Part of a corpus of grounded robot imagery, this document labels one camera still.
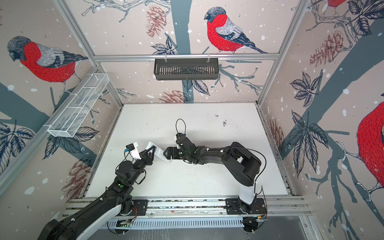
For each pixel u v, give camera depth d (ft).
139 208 2.40
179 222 2.41
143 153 2.40
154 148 2.60
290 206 2.48
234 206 2.42
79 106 2.56
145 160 2.34
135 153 2.32
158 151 2.69
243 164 1.57
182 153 2.47
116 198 1.91
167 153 2.58
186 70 3.50
